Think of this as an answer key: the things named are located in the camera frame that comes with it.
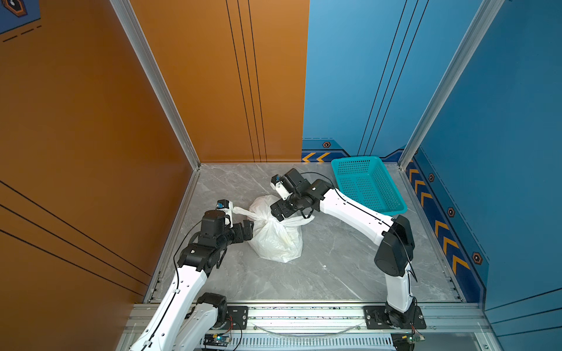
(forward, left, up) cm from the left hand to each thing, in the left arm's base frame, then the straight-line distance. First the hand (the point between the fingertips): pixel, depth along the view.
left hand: (243, 221), depth 79 cm
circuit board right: (-33, -57, -15) cm, 67 cm away
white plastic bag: (-5, -11, -6) cm, 14 cm away
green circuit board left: (-34, +6, -17) cm, 39 cm away
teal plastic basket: (+34, -57, -16) cm, 68 cm away
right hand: (+7, -14, 0) cm, 16 cm away
